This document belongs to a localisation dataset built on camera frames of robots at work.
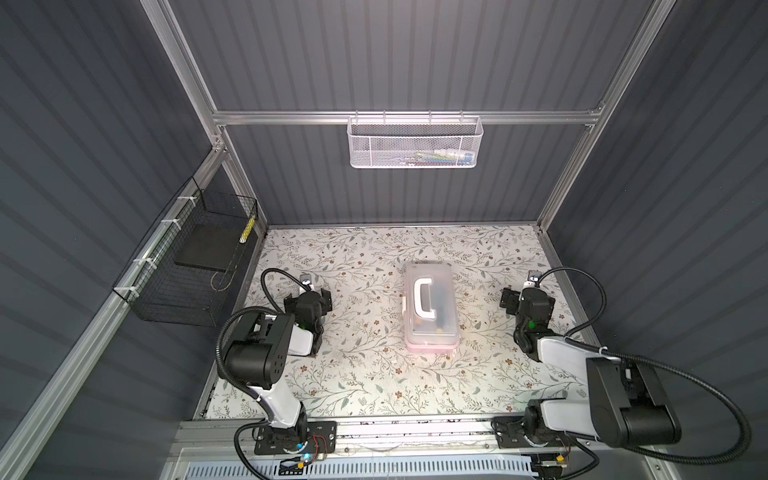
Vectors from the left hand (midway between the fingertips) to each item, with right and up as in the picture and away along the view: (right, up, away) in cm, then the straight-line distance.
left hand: (305, 293), depth 95 cm
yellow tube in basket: (-12, +19, -14) cm, 26 cm away
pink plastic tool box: (+39, -3, -11) cm, 40 cm away
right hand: (+71, +1, -6) cm, 71 cm away
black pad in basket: (-20, +15, -17) cm, 30 cm away
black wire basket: (-23, +9, -23) cm, 34 cm away
